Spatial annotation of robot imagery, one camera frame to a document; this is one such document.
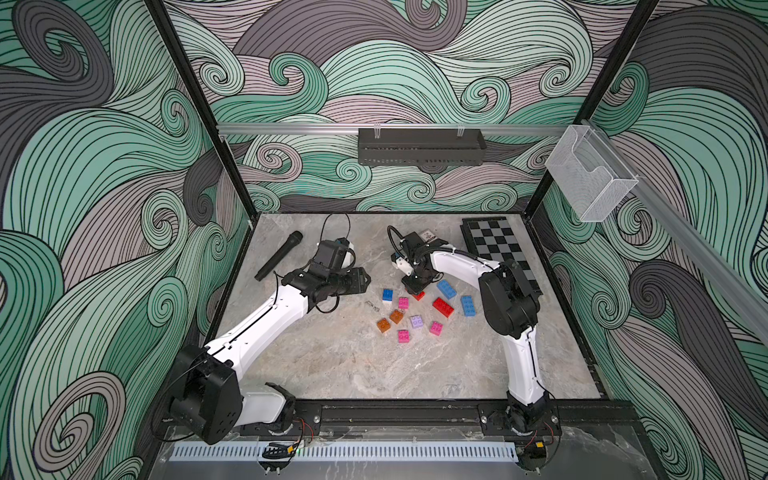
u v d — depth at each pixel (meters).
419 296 0.95
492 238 1.07
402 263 0.91
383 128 0.94
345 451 0.70
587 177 0.79
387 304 0.94
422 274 0.83
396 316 0.92
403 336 0.86
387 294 0.93
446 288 0.96
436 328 0.89
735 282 0.53
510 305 0.55
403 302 0.93
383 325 0.88
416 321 0.90
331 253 0.62
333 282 0.67
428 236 1.12
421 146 0.97
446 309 0.93
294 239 1.07
